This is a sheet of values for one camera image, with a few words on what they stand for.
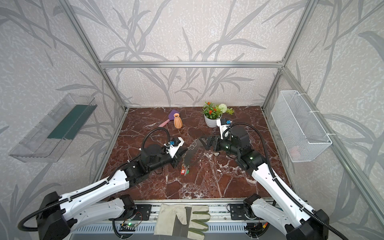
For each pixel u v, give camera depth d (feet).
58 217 1.27
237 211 2.42
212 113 3.23
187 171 2.60
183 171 2.52
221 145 2.06
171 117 3.78
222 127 2.10
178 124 3.38
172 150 2.01
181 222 2.31
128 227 2.36
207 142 1.99
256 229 2.33
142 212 2.40
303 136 2.02
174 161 2.07
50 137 2.12
